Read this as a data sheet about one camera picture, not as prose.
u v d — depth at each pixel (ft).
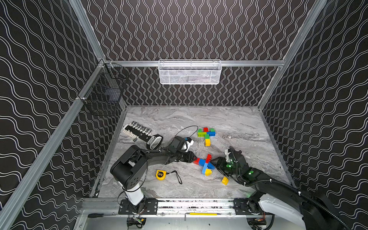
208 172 2.72
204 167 2.77
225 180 2.68
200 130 3.52
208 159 2.88
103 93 3.03
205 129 3.40
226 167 2.40
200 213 2.38
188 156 2.62
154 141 3.22
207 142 3.20
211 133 3.35
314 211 1.35
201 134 3.31
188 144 2.78
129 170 1.53
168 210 2.43
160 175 2.75
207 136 3.30
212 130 3.48
